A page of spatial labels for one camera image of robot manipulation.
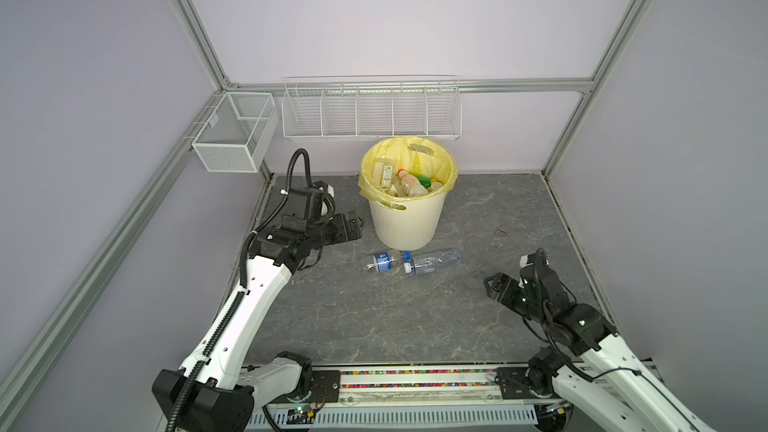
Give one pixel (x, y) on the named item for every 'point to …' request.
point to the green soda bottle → (425, 181)
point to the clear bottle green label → (383, 173)
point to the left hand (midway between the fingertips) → (350, 228)
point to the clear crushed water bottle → (428, 262)
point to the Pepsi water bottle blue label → (385, 262)
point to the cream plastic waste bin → (416, 227)
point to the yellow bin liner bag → (420, 156)
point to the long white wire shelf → (372, 108)
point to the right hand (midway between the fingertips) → (496, 288)
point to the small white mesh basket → (236, 133)
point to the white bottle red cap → (411, 185)
